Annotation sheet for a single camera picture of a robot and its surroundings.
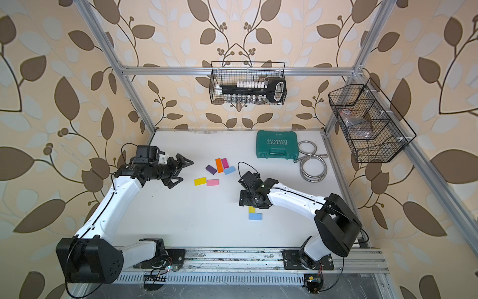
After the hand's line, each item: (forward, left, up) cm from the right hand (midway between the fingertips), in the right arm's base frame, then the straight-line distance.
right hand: (248, 202), depth 85 cm
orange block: (+24, +16, -4) cm, 29 cm away
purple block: (+21, +20, -4) cm, 29 cm away
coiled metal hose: (+19, -36, -4) cm, 41 cm away
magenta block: (+25, +12, -4) cm, 29 cm away
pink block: (+13, +18, -4) cm, 23 cm away
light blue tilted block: (+21, +10, -5) cm, 24 cm away
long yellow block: (-2, -1, -4) cm, 4 cm away
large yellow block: (+15, +26, -5) cm, 30 cm away
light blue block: (-5, -2, -5) cm, 8 cm away
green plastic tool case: (+35, -18, 0) cm, 39 cm away
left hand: (+9, +26, +17) cm, 33 cm away
